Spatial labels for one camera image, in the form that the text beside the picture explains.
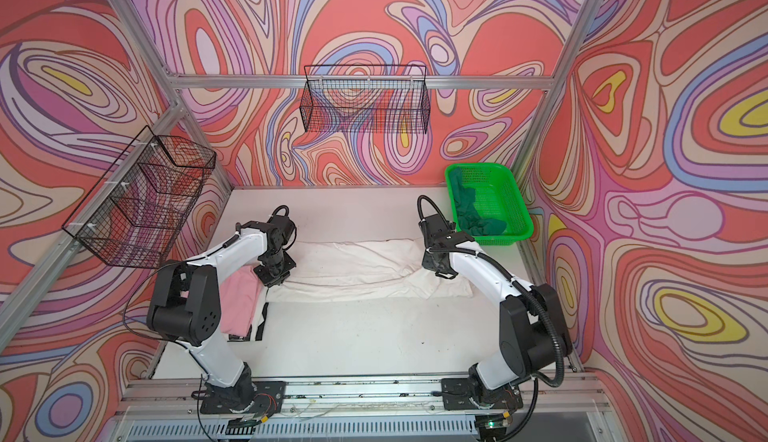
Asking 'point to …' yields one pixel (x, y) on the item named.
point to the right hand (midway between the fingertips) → (443, 268)
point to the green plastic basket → (488, 203)
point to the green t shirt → (468, 217)
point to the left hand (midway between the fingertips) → (291, 276)
